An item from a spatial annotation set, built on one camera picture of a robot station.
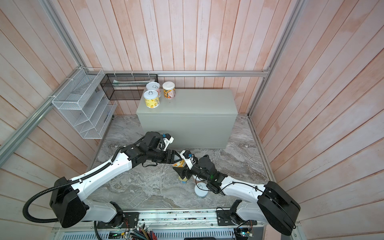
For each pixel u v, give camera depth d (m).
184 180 0.84
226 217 0.73
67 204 0.39
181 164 0.74
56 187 0.41
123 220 0.71
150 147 0.60
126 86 1.04
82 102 0.69
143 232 0.60
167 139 0.71
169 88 0.76
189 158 0.67
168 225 0.73
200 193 0.78
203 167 0.60
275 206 0.42
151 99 0.73
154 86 0.78
